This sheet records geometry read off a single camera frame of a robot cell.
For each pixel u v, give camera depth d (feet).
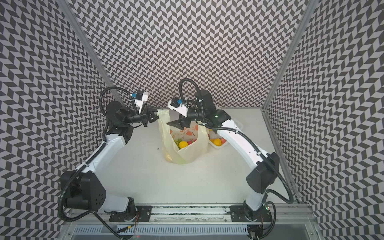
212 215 2.42
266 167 1.38
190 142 2.52
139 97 1.90
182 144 2.77
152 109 2.07
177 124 1.97
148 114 2.00
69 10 2.37
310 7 2.19
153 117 2.11
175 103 1.81
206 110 1.80
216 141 3.03
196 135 2.22
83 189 1.33
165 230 2.27
